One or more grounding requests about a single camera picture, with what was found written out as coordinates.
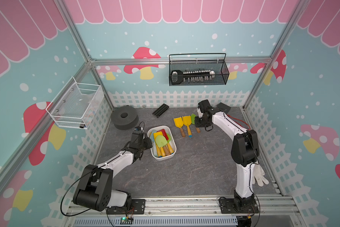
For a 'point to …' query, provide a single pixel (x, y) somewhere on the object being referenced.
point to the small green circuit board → (124, 221)
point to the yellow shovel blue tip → (190, 136)
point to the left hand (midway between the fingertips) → (150, 142)
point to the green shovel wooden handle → (198, 129)
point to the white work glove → (258, 174)
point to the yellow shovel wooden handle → (182, 132)
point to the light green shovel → (161, 142)
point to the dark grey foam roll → (124, 117)
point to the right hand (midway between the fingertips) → (197, 123)
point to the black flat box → (222, 106)
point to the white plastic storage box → (169, 129)
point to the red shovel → (165, 134)
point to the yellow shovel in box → (158, 149)
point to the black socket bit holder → (178, 76)
